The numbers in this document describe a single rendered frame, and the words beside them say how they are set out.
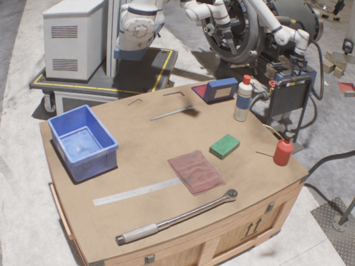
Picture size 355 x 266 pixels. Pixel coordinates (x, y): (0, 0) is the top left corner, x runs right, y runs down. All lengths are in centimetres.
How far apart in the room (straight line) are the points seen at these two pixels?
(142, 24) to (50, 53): 76
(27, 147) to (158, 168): 116
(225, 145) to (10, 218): 120
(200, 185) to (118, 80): 108
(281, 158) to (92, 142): 78
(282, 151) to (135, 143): 60
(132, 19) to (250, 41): 100
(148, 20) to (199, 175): 77
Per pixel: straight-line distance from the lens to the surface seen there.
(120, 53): 191
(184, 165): 133
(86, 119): 149
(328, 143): 259
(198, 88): 180
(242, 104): 157
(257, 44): 238
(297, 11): 283
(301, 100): 220
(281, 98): 201
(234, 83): 169
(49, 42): 213
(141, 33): 166
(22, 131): 240
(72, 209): 120
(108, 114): 160
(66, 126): 147
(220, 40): 268
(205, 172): 132
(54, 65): 219
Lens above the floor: 140
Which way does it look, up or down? 40 degrees down
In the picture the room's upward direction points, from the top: 5 degrees clockwise
